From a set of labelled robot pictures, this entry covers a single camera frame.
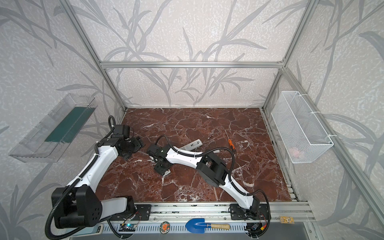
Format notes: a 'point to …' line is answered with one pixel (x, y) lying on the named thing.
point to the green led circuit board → (127, 227)
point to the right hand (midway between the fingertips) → (163, 163)
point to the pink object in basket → (294, 152)
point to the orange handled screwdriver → (231, 146)
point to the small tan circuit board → (287, 220)
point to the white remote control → (192, 146)
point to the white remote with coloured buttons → (166, 172)
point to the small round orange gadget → (164, 227)
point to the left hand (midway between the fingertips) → (141, 142)
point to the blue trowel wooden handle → (198, 226)
